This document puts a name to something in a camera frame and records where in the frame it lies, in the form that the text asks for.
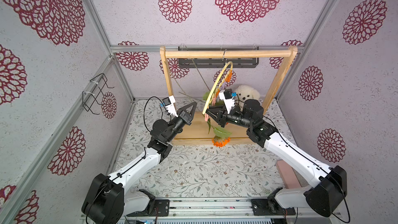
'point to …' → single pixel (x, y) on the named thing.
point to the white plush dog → (244, 92)
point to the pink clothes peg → (206, 117)
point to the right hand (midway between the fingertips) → (206, 108)
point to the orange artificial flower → (222, 135)
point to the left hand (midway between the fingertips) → (197, 104)
